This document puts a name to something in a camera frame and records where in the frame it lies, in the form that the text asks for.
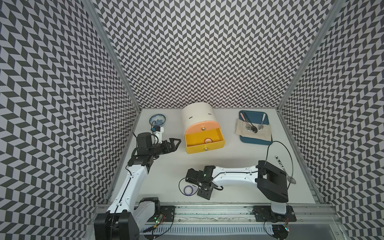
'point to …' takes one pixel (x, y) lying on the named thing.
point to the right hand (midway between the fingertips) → (208, 189)
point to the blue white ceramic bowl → (157, 120)
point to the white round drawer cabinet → (196, 112)
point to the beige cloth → (264, 134)
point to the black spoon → (253, 128)
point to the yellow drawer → (195, 142)
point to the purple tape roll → (188, 190)
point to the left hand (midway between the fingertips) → (174, 143)
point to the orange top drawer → (202, 126)
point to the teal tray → (257, 117)
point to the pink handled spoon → (248, 126)
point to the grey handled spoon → (260, 127)
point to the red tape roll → (208, 140)
